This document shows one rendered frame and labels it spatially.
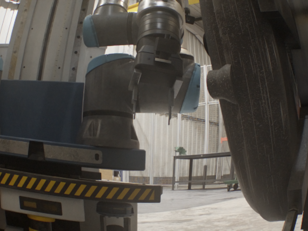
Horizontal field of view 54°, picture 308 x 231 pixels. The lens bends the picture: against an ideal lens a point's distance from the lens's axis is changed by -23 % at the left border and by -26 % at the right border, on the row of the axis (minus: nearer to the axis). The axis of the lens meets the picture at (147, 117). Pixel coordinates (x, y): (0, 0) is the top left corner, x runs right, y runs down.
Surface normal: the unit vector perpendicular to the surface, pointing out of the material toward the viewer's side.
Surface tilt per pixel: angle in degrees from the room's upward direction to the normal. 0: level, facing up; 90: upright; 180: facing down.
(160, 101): 135
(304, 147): 50
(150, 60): 66
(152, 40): 75
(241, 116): 118
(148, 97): 125
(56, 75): 90
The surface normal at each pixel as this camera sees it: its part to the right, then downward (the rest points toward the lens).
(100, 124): -0.11, -0.48
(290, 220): -0.43, -0.75
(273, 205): -0.35, 0.76
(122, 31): -0.08, 0.38
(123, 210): 0.55, -0.11
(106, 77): -0.07, -0.16
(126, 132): 0.68, -0.42
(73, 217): 0.33, -0.14
